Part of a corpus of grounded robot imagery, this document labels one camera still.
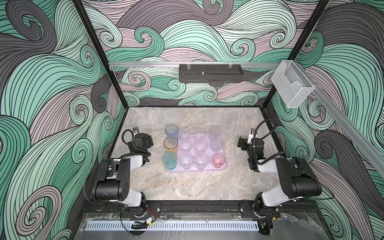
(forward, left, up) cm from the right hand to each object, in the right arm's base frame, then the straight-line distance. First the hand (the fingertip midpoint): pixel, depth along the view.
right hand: (249, 137), depth 93 cm
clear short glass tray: (-3, +21, -5) cm, 22 cm away
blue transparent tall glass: (+4, +50, +1) cm, 50 cm away
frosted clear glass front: (-14, +31, -5) cm, 34 cm away
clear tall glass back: (-13, +40, -6) cm, 43 cm away
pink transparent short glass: (-13, +20, -6) cm, 25 cm away
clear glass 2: (+3, +32, -3) cm, 32 cm away
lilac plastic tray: (-8, +31, -6) cm, 32 cm away
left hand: (-1, +70, +1) cm, 70 cm away
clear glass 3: (-5, +31, -3) cm, 32 cm away
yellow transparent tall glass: (-6, +50, 0) cm, 50 cm away
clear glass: (+6, +42, -4) cm, 42 cm away
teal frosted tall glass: (-16, +49, +1) cm, 52 cm away
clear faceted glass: (-4, +41, -4) cm, 42 cm away
